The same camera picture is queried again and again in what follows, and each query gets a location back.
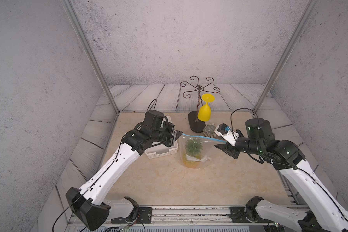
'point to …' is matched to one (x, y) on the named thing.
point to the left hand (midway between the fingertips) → (187, 130)
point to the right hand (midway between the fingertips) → (220, 139)
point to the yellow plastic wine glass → (204, 112)
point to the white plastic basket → (159, 151)
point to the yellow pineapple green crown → (192, 156)
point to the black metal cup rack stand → (195, 124)
